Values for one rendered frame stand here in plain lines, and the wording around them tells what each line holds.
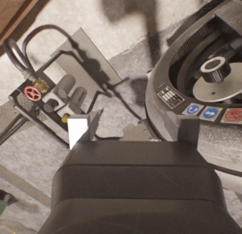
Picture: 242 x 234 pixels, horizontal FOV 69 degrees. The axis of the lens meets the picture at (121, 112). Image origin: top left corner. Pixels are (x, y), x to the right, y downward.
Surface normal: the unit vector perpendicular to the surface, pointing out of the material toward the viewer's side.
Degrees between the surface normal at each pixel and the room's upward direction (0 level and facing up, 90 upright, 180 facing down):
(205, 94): 90
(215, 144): 61
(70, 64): 0
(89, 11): 0
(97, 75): 0
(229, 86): 90
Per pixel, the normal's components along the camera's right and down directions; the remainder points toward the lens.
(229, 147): -0.82, -0.09
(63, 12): -0.14, 0.62
